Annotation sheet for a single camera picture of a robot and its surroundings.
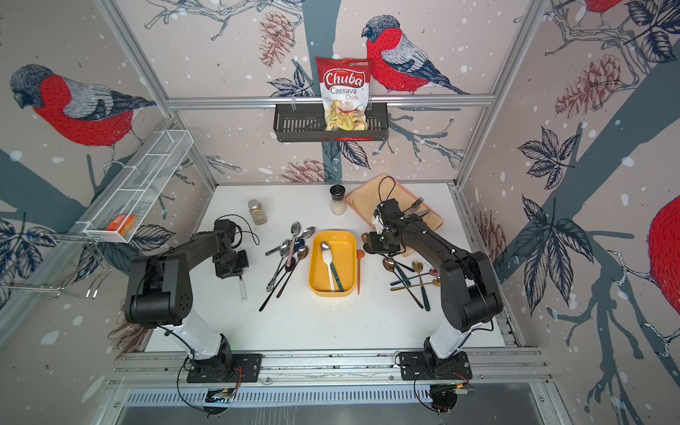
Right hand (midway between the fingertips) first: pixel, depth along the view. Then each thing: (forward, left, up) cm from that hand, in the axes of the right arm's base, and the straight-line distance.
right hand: (372, 245), depth 91 cm
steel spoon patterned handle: (+1, +33, -6) cm, 33 cm away
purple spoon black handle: (-12, +33, -7) cm, 35 cm away
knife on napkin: (+20, -21, -6) cm, 30 cm away
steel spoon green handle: (+3, +17, -5) cm, 18 cm away
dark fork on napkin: (+24, -19, -6) cm, 31 cm away
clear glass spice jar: (+13, +45, +1) cm, 47 cm away
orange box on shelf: (-13, +64, +28) cm, 71 cm away
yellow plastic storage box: (+3, +10, -6) cm, 12 cm away
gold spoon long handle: (-10, -22, -7) cm, 25 cm away
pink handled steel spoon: (+10, +30, -6) cm, 33 cm away
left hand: (-6, +46, -6) cm, 47 cm away
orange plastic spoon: (0, +4, -6) cm, 7 cm away
